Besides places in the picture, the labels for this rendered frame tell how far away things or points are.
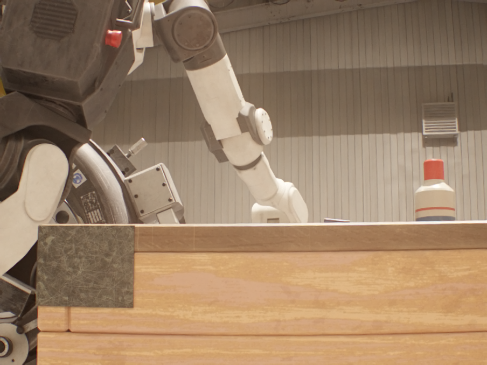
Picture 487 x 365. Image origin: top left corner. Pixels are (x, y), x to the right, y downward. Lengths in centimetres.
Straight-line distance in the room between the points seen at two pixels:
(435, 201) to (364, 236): 91
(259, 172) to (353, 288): 144
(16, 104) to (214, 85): 42
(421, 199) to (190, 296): 94
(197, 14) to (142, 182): 52
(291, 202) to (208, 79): 37
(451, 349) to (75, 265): 21
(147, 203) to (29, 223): 53
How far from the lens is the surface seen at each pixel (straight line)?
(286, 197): 197
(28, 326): 203
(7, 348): 201
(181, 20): 169
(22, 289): 204
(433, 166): 140
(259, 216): 204
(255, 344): 47
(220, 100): 179
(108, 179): 205
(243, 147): 185
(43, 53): 160
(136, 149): 217
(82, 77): 158
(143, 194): 204
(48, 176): 159
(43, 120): 163
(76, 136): 166
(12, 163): 159
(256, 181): 191
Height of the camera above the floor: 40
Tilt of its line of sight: 11 degrees up
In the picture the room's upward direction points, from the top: straight up
